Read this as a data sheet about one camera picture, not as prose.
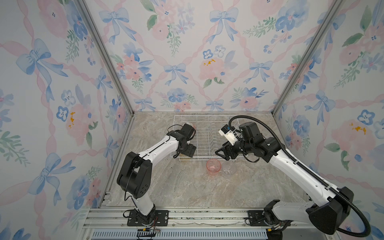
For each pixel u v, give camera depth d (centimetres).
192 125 104
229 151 63
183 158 86
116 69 95
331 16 72
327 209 38
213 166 90
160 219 73
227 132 64
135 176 46
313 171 44
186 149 77
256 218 73
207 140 103
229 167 87
